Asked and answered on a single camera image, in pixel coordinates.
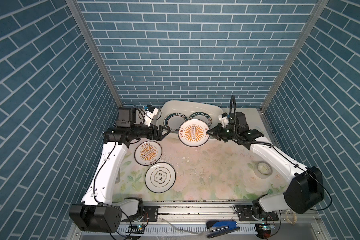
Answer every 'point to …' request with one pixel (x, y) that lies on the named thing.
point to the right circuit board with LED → (264, 230)
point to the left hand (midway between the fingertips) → (163, 129)
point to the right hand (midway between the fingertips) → (205, 130)
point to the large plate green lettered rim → (202, 116)
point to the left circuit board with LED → (138, 229)
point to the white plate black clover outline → (160, 177)
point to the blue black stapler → (219, 228)
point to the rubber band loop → (294, 215)
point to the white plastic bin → (187, 107)
